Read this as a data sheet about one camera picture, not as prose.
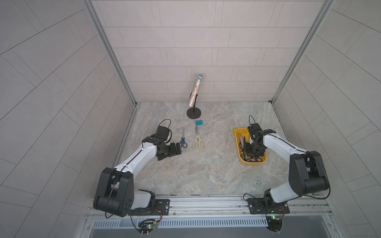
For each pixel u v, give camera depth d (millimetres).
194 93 937
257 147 723
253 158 845
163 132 683
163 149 708
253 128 731
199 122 1055
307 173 438
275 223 680
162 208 708
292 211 706
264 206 699
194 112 1073
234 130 994
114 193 398
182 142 952
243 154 862
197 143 936
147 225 652
